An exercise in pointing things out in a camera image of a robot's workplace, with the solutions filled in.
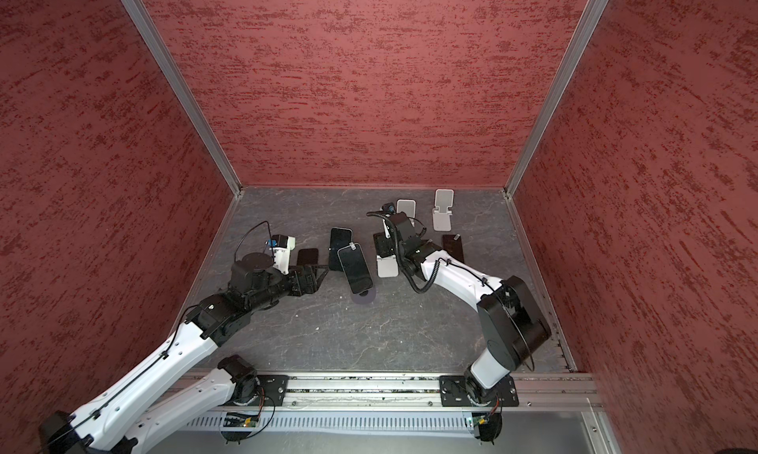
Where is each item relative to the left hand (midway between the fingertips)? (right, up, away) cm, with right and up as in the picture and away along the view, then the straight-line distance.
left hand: (316, 275), depth 75 cm
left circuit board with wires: (-19, -36, -2) cm, 41 cm away
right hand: (+17, +8, +14) cm, 24 cm away
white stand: (+19, -1, +17) cm, 25 cm away
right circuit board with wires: (+44, -36, -5) cm, 57 cm away
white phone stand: (+39, +15, +34) cm, 54 cm away
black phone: (+3, +9, +16) cm, 19 cm away
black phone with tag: (+10, 0, +8) cm, 13 cm away
